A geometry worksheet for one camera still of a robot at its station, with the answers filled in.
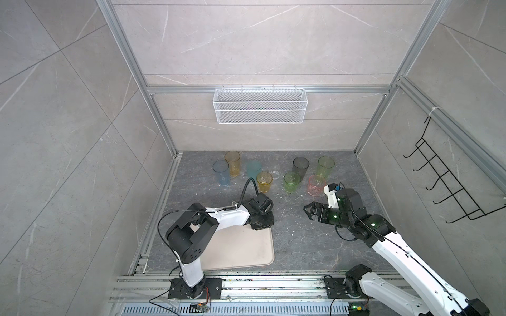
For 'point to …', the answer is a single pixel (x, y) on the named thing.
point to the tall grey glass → (300, 166)
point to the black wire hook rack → (466, 201)
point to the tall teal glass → (253, 166)
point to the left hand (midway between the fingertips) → (274, 221)
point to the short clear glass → (275, 172)
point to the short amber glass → (264, 180)
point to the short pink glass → (315, 185)
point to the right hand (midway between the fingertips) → (311, 208)
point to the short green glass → (291, 181)
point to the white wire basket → (260, 106)
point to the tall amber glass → (233, 158)
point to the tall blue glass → (221, 168)
